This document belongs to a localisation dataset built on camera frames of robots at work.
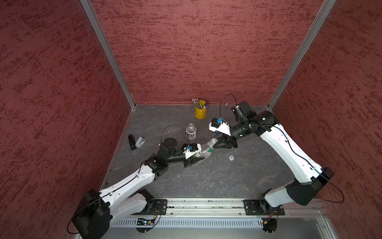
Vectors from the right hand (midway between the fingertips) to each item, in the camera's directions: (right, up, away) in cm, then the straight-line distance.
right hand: (215, 144), depth 67 cm
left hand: (-7, -6, +7) cm, 11 cm away
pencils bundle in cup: (-8, +23, +34) cm, 42 cm away
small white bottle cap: (+13, -13, +25) cm, 31 cm away
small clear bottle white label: (-12, +4, +17) cm, 21 cm away
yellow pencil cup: (-5, +16, +42) cm, 46 cm away
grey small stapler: (-46, -4, +29) cm, 54 cm away
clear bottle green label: (-2, +1, -2) cm, 4 cm away
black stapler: (-51, -4, +29) cm, 59 cm away
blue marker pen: (-1, +22, +40) cm, 46 cm away
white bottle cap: (-1, +2, -2) cm, 3 cm away
